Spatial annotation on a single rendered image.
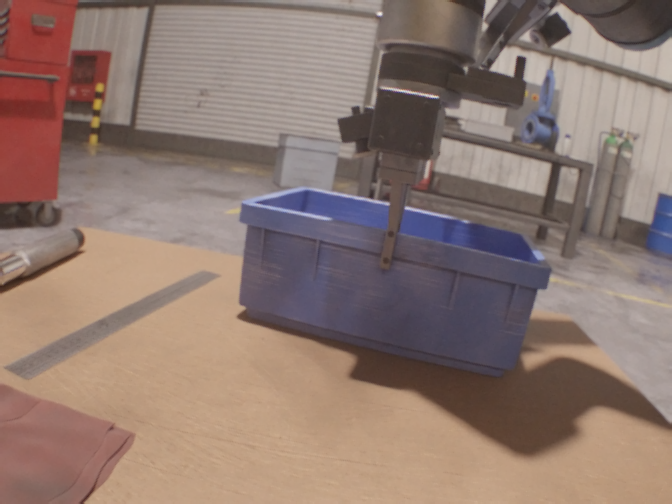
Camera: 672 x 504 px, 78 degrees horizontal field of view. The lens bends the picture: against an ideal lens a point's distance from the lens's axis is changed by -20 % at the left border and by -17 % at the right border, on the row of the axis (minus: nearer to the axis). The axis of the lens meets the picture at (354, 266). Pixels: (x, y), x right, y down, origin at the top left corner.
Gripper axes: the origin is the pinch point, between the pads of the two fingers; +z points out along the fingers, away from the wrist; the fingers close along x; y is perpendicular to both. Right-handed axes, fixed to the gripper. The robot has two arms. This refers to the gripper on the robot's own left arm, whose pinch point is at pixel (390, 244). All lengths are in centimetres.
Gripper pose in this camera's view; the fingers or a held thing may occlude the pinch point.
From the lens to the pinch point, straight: 45.0
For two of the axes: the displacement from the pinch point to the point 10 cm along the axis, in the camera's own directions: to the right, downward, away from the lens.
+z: -1.7, 9.5, 2.6
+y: -9.6, -2.2, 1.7
